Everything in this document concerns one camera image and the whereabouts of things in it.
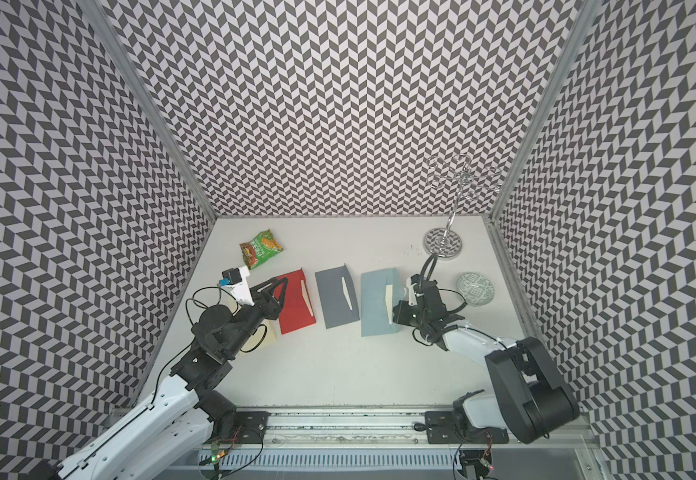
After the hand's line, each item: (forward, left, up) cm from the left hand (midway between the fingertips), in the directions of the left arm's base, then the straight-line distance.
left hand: (283, 282), depth 73 cm
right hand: (+2, -29, -21) cm, 36 cm away
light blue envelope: (+11, -25, -24) cm, 37 cm away
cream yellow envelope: (-12, +3, -3) cm, 13 cm away
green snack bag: (+26, +17, -19) cm, 37 cm away
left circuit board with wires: (-33, +13, -19) cm, 40 cm away
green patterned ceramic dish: (+10, -57, -21) cm, 61 cm away
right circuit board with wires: (-35, -46, -23) cm, 62 cm away
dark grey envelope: (+9, -12, -23) cm, 27 cm away
